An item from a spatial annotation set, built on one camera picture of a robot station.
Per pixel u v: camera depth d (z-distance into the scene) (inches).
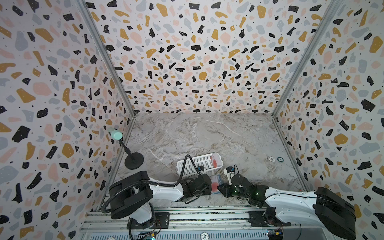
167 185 22.0
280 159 38.3
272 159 38.4
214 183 33.1
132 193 18.5
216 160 35.5
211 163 37.3
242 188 24.9
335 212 17.0
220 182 33.0
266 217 26.4
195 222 29.2
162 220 28.9
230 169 30.4
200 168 31.2
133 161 36.5
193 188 25.4
